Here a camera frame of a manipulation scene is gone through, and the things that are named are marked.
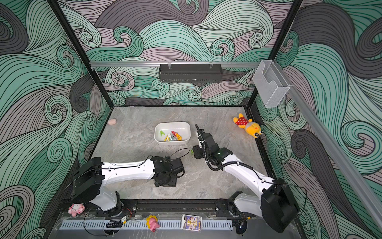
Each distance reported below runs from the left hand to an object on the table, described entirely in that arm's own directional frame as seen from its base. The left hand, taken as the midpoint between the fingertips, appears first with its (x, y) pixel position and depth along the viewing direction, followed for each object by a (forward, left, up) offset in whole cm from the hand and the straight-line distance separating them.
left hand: (172, 183), depth 77 cm
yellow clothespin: (+29, +7, -3) cm, 30 cm away
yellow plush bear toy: (+35, -52, +2) cm, 63 cm away
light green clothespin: (+35, +11, -4) cm, 37 cm away
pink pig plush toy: (-12, +47, -1) cm, 48 cm away
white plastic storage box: (+35, +3, -4) cm, 35 cm away
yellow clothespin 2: (+30, -2, -2) cm, 30 cm away
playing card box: (-17, -10, -2) cm, 20 cm away
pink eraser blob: (+45, +50, -4) cm, 67 cm away
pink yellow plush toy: (-17, +8, -1) cm, 19 cm away
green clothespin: (+14, -10, +8) cm, 19 cm away
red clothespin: (+35, +2, -4) cm, 35 cm away
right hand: (+17, -13, +7) cm, 22 cm away
